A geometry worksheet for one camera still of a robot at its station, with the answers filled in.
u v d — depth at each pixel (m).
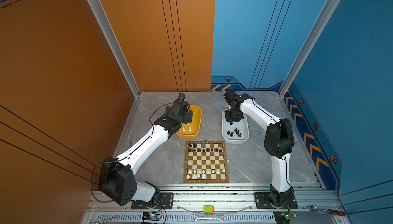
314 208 0.70
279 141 0.54
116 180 0.40
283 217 0.71
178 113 0.61
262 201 0.72
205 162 0.85
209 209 0.69
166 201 0.74
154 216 0.71
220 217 0.69
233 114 0.79
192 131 0.99
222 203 0.73
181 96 0.71
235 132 0.97
